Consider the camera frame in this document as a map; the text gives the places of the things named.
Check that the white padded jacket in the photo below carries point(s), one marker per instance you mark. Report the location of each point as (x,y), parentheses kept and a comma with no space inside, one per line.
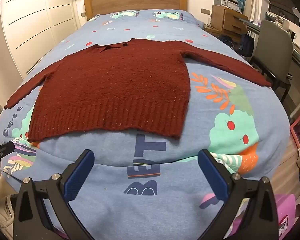
(5,210)

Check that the wooden headboard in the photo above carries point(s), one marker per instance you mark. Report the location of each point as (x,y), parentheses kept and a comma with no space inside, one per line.
(135,0)

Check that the white wardrobe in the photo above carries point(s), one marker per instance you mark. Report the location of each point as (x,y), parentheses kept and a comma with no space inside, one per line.
(35,17)

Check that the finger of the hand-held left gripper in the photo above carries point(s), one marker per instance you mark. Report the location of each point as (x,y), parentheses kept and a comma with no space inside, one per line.
(3,148)

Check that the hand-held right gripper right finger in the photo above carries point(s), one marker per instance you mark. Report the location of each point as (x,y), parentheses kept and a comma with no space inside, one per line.
(213,177)

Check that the dark red knit sweater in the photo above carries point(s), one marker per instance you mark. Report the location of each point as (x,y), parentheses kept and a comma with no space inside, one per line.
(115,85)

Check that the blue printed blanket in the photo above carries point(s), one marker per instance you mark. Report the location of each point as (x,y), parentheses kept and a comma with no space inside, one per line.
(145,205)

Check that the wooden nightstand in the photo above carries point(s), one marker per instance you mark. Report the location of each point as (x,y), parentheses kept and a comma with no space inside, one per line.
(230,21)

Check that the white printer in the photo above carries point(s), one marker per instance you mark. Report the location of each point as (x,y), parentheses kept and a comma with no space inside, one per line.
(226,1)

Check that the white desk lamp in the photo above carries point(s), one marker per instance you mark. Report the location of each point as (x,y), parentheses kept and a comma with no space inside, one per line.
(297,13)

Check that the grey wall socket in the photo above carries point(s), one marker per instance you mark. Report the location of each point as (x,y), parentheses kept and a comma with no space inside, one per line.
(83,14)
(205,11)

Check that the dark blue bag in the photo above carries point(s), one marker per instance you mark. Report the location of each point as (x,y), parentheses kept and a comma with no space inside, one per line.
(246,45)

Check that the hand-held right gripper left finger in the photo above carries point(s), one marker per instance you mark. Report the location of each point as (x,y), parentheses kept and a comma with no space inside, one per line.
(80,173)

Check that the grey chair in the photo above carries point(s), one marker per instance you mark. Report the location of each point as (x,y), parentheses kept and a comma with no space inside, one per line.
(272,45)

